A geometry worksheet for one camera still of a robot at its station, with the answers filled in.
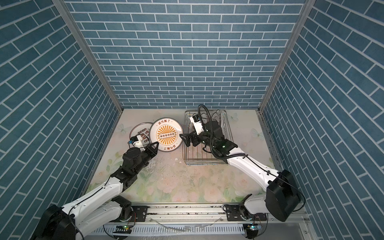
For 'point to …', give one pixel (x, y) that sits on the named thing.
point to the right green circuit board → (254, 227)
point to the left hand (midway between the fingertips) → (160, 142)
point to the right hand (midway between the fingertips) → (185, 129)
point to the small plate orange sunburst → (166, 131)
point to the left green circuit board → (123, 229)
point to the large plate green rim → (143, 129)
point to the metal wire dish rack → (195, 155)
